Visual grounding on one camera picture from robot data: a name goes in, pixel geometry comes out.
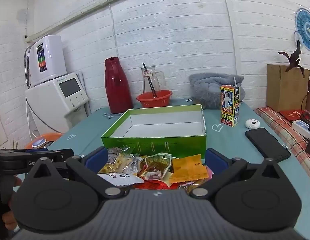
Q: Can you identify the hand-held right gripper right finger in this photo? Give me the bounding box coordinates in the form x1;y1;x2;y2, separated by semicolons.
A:
187;148;291;198

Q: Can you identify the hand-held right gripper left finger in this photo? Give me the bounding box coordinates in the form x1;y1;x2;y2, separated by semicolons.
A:
21;147;130;198

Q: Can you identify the pile of mixed snacks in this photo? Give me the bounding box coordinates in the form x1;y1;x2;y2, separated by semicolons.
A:
97;147;213;190

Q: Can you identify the green cardboard box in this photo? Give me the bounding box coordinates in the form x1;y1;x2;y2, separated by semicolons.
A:
101;104;207;159

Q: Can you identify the person's left hand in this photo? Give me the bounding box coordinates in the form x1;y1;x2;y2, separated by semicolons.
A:
0;175;22;232

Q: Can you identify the orange basin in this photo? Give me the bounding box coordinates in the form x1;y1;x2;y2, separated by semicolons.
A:
24;132;63;149

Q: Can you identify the teal printed tablecloth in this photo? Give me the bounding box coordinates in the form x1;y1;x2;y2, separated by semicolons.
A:
46;97;310;240

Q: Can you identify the white water dispenser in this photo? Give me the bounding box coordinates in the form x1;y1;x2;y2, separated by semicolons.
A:
25;72;90;134

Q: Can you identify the white round device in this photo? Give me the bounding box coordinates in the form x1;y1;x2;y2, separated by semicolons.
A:
245;119;260;130

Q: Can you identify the black smartphone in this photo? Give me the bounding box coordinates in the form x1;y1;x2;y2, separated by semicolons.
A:
245;127;291;162

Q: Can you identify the yellow juice carton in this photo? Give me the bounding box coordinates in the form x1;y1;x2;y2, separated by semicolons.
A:
220;85;241;128

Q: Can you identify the plaid cloth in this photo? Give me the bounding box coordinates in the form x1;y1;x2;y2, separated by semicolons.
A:
255;106;310;165

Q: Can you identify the grey fluffy blanket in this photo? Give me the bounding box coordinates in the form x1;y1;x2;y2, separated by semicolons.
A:
188;72;246;109

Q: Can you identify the red thermos jug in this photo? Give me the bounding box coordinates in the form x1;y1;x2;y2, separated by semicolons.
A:
104;57;134;114

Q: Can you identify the red plastic basket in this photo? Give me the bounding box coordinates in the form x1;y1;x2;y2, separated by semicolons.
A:
136;90;173;108

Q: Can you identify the red booklet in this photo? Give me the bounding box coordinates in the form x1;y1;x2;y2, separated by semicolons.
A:
280;109;305;122

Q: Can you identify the white water purifier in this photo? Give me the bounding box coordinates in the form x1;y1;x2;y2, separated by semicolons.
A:
29;35;68;85

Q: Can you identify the white power strip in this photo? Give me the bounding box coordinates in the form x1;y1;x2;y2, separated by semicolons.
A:
292;119;310;140

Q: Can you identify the black stick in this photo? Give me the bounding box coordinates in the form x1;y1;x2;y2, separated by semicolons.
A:
142;62;158;98

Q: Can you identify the brown paper bag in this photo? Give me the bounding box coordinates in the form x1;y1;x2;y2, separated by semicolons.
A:
266;64;310;113

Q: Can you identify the glass pitcher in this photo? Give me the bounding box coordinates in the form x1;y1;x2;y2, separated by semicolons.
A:
141;66;166;97

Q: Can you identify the dark red plant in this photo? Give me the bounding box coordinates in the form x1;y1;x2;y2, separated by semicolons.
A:
278;40;305;79

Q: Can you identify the grey hose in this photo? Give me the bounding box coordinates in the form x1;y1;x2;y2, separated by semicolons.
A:
24;46;33;88

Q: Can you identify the white wall pipe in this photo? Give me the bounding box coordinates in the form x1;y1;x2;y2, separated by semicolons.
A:
24;0;220;43

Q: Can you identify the blue round wall decoration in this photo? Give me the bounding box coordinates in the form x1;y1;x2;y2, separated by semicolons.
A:
294;7;310;50

